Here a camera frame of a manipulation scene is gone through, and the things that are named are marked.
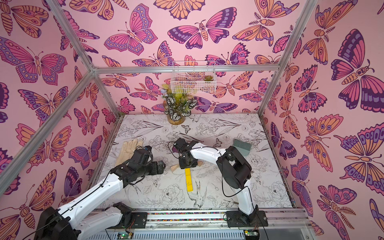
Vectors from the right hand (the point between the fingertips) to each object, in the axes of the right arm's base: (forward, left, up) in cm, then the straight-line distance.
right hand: (185, 164), depth 92 cm
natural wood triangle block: (-2, +6, +1) cm, 7 cm away
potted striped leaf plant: (+34, +7, +17) cm, 39 cm away
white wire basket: (+45, -5, +32) cm, 56 cm away
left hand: (-4, +13, +8) cm, 16 cm away
